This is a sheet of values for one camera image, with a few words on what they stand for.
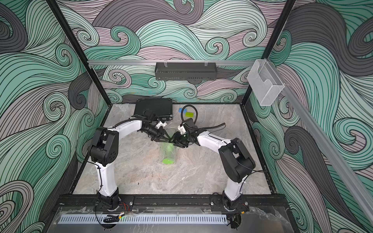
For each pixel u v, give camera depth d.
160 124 0.89
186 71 0.96
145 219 0.70
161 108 1.21
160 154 0.89
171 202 0.75
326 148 0.52
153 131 0.82
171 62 0.95
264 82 0.78
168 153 0.86
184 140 0.76
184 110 1.15
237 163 0.47
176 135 0.81
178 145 0.80
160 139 0.86
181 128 0.86
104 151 0.53
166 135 0.87
